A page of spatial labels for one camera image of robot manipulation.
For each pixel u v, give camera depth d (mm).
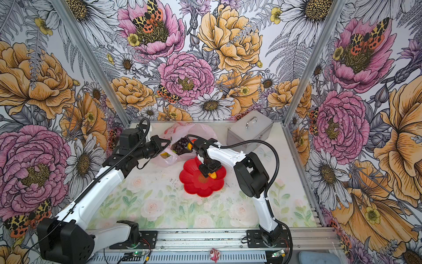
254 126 999
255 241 732
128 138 573
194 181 931
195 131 859
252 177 535
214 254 671
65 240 381
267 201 575
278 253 715
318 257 677
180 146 1017
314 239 761
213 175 910
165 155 745
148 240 734
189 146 1046
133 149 546
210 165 801
